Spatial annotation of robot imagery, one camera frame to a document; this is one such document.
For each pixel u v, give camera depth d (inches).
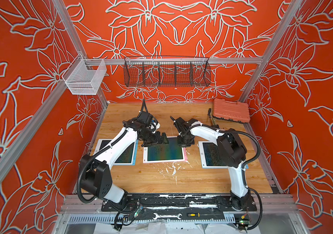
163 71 39.6
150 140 27.5
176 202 29.3
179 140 33.7
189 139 31.4
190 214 27.4
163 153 35.6
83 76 36.4
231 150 20.9
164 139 28.3
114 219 27.2
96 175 16.5
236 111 42.2
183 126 28.0
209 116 43.4
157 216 27.5
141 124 23.4
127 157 35.6
